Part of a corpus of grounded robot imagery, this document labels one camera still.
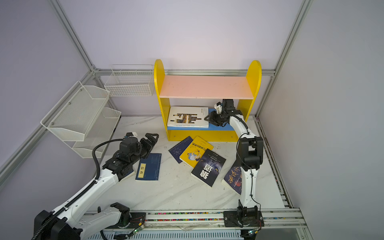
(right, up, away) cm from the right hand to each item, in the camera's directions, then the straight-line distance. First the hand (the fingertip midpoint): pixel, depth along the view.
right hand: (205, 118), depth 95 cm
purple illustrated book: (+15, -37, -10) cm, 41 cm away
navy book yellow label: (-36, -31, -5) cm, 48 cm away
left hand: (-28, -13, -17) cm, 35 cm away
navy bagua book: (-18, -21, +4) cm, 28 cm away
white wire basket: (-49, +25, 0) cm, 55 cm away
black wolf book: (+1, -31, -5) cm, 31 cm away
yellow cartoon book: (-8, -23, 0) cm, 25 cm away
